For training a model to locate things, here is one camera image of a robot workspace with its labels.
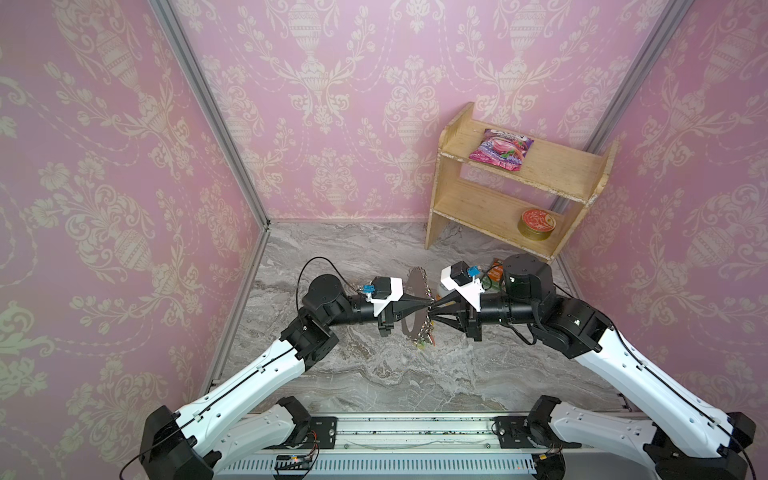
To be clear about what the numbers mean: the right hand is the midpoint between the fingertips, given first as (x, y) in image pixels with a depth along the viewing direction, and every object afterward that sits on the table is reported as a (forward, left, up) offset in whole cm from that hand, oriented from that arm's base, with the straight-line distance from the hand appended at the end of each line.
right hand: (432, 310), depth 60 cm
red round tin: (+30, -34, -8) cm, 47 cm away
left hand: (-1, +1, +3) cm, 3 cm away
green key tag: (-5, +2, -5) cm, 7 cm away
